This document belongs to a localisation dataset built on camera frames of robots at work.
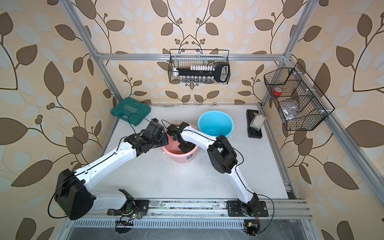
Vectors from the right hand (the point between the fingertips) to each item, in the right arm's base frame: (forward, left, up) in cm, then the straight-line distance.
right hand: (192, 147), depth 93 cm
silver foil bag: (+1, -49, +29) cm, 57 cm away
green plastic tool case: (+32, +46, +2) cm, 56 cm away
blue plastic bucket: (+11, -16, +10) cm, 21 cm away
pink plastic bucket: (-11, +8, +14) cm, 20 cm away
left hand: (0, +14, +13) cm, 20 cm away
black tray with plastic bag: (+16, -43, +2) cm, 46 cm away
